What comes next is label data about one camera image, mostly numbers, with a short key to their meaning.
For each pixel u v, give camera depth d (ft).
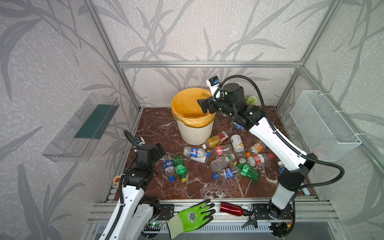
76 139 2.12
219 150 2.99
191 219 2.32
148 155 1.79
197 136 2.91
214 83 1.84
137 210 1.96
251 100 3.43
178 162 2.86
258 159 2.82
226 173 2.70
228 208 2.37
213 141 3.08
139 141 2.14
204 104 1.99
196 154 2.83
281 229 2.37
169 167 2.80
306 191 2.55
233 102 1.67
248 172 2.77
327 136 2.00
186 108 3.25
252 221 2.31
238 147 3.01
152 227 2.36
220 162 2.99
